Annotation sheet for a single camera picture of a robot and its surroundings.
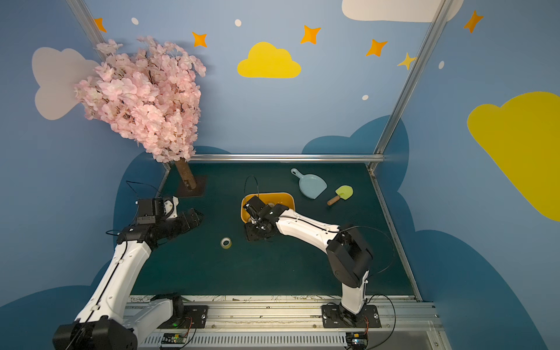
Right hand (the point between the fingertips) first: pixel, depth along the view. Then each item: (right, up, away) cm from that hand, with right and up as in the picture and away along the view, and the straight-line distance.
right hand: (253, 232), depth 85 cm
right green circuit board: (+37, -34, -12) cm, 52 cm away
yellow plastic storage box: (+14, +12, +18) cm, 26 cm away
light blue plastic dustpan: (+26, +19, +27) cm, 42 cm away
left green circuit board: (-25, -33, -13) cm, 43 cm away
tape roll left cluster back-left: (-13, -6, +6) cm, 15 cm away
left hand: (-22, +6, -4) cm, 23 cm away
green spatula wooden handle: (+37, +11, +21) cm, 44 cm away
